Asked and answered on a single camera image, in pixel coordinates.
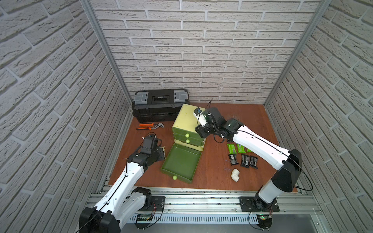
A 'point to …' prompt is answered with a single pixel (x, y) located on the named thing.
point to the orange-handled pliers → (154, 126)
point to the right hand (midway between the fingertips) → (202, 125)
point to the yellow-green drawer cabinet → (184, 128)
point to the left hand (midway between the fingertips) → (162, 150)
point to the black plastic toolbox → (159, 105)
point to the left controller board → (143, 221)
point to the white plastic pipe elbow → (235, 174)
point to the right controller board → (264, 221)
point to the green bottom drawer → (181, 162)
